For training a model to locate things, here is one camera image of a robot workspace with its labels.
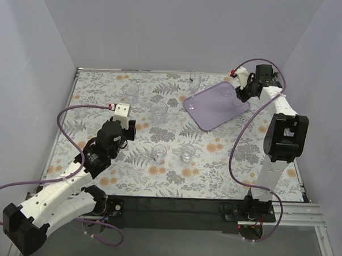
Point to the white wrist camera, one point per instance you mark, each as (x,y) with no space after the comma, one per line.
(242,76)
(122,111)

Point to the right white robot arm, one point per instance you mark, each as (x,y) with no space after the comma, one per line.
(283,143)

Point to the lavender plastic tray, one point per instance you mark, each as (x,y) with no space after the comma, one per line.
(212,109)

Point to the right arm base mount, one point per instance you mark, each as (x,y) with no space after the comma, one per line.
(249,223)

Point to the faceted glass edge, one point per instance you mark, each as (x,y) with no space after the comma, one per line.
(237,102)

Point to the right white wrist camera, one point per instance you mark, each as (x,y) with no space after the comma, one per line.
(242,76)

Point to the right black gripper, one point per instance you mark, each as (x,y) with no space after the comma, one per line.
(244,92)

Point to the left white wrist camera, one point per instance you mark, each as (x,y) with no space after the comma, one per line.
(122,111)

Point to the faceted tumbler back left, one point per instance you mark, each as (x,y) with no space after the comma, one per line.
(131,93)

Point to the small glass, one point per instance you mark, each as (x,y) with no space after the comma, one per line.
(159,152)
(187,152)

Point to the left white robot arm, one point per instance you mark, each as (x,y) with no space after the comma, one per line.
(29,224)

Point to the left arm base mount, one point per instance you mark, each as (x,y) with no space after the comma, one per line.
(113,209)

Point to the ribbed tumbler centre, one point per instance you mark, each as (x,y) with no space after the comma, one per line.
(159,112)

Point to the champagne flute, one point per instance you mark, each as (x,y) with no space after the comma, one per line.
(227,89)
(194,86)

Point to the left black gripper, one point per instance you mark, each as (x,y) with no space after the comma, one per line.
(131,128)

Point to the floral table mat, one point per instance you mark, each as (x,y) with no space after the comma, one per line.
(227,158)

